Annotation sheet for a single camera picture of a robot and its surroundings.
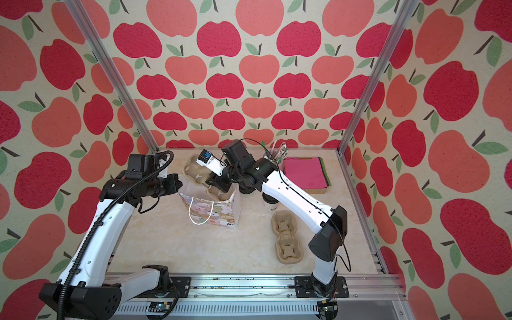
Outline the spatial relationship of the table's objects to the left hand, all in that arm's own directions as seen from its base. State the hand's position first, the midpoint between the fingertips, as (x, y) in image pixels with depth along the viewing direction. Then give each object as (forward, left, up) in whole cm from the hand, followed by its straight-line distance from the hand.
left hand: (183, 185), depth 73 cm
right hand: (0, -11, +3) cm, 11 cm away
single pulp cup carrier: (+2, -6, +4) cm, 7 cm away
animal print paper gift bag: (-5, -5, -6) cm, 9 cm away
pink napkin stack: (+25, -57, -23) cm, 67 cm away
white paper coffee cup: (+2, -34, -17) cm, 38 cm away
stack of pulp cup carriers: (-16, -41, -22) cm, 49 cm away
